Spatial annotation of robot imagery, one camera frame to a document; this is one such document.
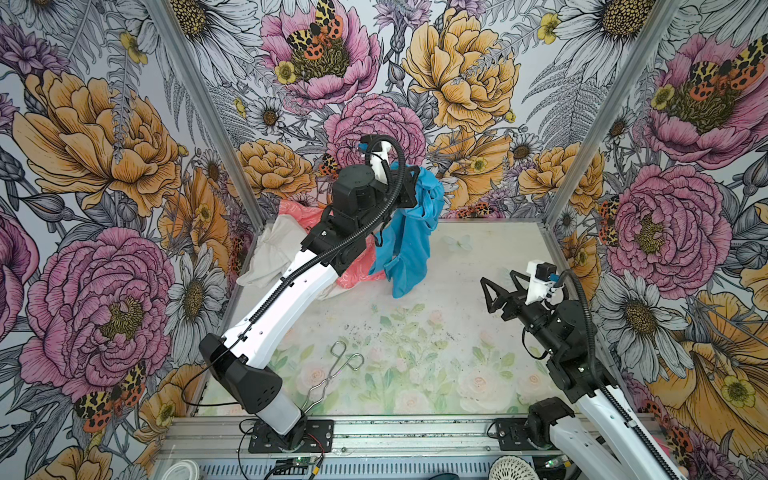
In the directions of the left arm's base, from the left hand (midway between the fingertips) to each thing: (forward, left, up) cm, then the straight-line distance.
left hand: (421, 179), depth 64 cm
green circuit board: (-44, +27, -47) cm, 70 cm away
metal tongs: (-21, +21, -48) cm, 56 cm away
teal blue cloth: (-1, +3, -20) cm, 20 cm away
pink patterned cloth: (+10, +15, -45) cm, 49 cm away
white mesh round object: (-46, -21, -45) cm, 68 cm away
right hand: (-13, -18, -21) cm, 31 cm away
